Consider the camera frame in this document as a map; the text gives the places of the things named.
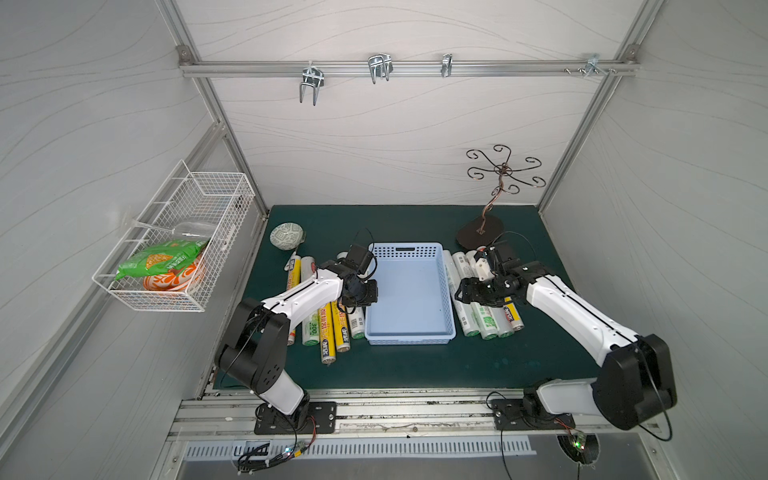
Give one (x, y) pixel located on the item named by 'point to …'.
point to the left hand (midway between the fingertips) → (375, 300)
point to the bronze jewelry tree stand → (481, 233)
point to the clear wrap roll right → (503, 323)
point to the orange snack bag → (173, 280)
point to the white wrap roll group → (356, 318)
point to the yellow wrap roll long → (327, 336)
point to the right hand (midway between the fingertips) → (467, 295)
